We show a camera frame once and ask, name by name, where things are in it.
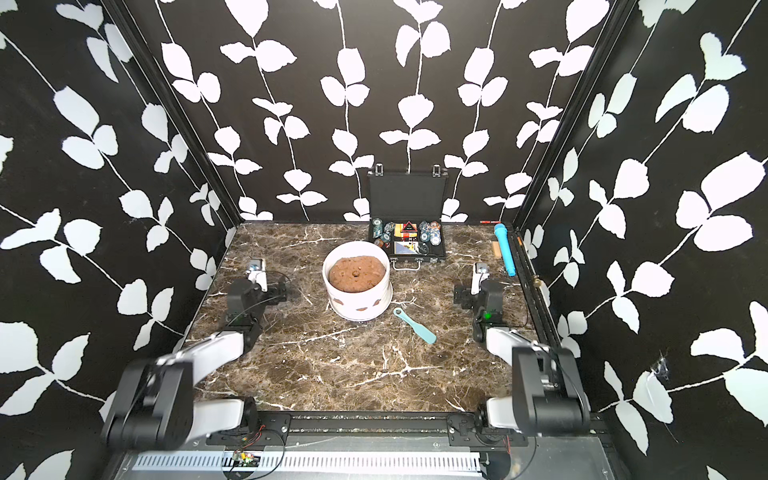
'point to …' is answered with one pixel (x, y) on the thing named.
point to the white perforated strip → (215, 462)
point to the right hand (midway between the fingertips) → (471, 275)
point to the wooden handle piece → (496, 250)
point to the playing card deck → (406, 247)
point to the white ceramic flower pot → (366, 305)
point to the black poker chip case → (407, 210)
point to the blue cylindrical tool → (501, 231)
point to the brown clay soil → (349, 274)
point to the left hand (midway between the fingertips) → (267, 271)
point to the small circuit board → (244, 459)
